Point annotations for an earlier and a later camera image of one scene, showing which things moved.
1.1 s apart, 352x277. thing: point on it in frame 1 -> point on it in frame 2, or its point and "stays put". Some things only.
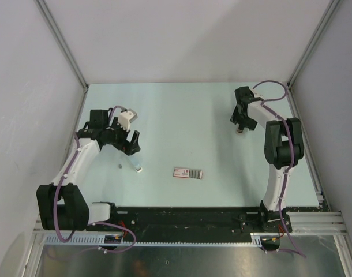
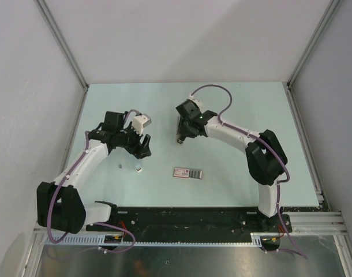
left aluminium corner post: [49, 19] stays put
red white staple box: [187, 173] stays put
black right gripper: [250, 124] -> [182, 131]
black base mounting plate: [191, 221] stays put
